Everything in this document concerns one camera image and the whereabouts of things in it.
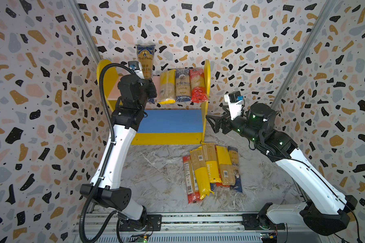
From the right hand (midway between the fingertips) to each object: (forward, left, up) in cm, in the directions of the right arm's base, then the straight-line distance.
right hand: (214, 108), depth 58 cm
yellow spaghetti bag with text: (+4, -3, -43) cm, 43 cm away
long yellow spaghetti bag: (-13, +3, -40) cm, 43 cm away
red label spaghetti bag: (-20, +8, -45) cm, 50 cm away
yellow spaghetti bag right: (-7, -11, -42) cm, 44 cm away
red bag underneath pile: (-13, -6, -45) cm, 47 cm away
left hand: (+14, +27, +6) cm, 31 cm away
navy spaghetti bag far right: (+6, -18, -45) cm, 49 cm away
